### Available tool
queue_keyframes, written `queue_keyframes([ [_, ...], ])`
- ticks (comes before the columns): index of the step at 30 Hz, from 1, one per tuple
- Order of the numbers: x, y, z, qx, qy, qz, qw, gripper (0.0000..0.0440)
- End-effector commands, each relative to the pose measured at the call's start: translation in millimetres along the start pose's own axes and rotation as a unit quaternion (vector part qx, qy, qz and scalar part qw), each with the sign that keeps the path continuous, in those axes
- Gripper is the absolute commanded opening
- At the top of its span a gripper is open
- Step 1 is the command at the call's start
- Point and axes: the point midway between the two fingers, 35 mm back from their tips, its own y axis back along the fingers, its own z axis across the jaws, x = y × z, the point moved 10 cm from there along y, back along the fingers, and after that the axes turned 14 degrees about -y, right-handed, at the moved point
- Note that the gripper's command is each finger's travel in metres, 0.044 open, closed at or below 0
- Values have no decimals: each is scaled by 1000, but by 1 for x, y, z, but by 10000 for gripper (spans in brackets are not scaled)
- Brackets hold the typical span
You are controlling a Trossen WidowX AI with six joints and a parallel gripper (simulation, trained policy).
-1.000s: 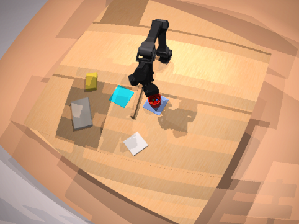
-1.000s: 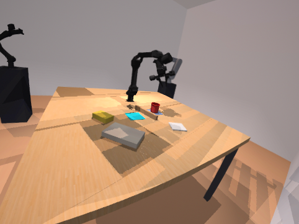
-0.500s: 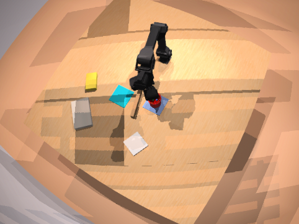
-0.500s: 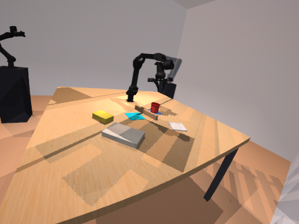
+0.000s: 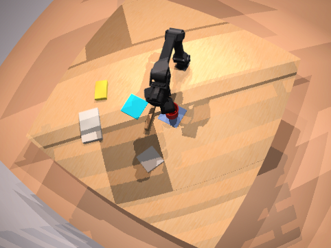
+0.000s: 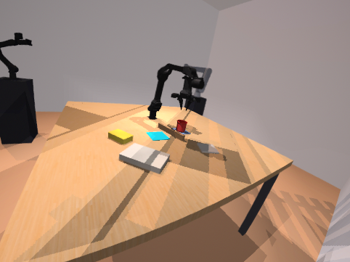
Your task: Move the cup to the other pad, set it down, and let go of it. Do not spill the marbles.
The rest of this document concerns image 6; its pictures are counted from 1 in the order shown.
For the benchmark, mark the white square pad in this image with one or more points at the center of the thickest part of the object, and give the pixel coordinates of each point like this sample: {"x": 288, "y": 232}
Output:
{"x": 207, "y": 148}

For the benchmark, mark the dark red cup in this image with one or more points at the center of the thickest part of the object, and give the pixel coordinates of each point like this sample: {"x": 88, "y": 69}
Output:
{"x": 181, "y": 125}

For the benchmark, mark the yellow rectangular block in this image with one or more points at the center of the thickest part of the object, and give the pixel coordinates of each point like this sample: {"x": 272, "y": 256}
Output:
{"x": 120, "y": 136}

